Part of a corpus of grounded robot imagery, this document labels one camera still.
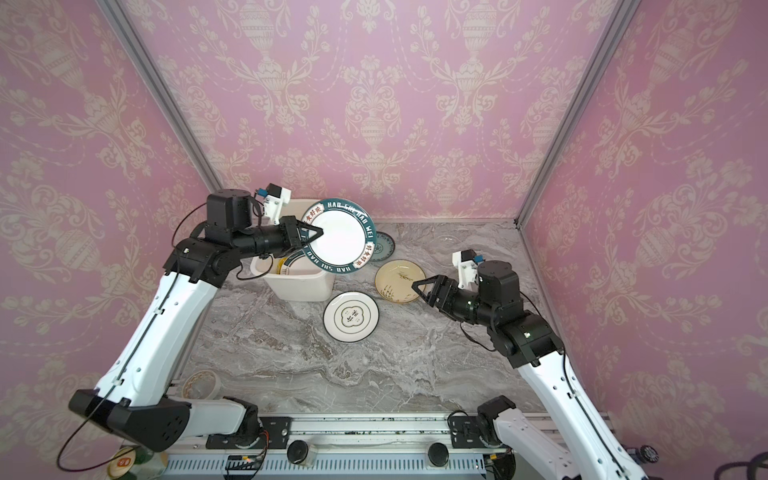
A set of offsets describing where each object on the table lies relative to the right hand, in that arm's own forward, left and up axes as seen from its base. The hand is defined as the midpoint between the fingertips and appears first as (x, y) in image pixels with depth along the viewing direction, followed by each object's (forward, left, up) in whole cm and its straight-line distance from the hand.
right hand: (421, 290), depth 66 cm
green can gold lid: (-26, +64, -18) cm, 71 cm away
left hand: (+10, +21, +9) cm, 25 cm away
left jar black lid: (-26, +28, -20) cm, 43 cm away
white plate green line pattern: (+10, +19, -30) cm, 37 cm away
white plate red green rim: (+25, +35, -20) cm, 48 cm away
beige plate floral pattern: (+23, +5, -29) cm, 37 cm away
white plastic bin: (+15, +34, -13) cm, 40 cm away
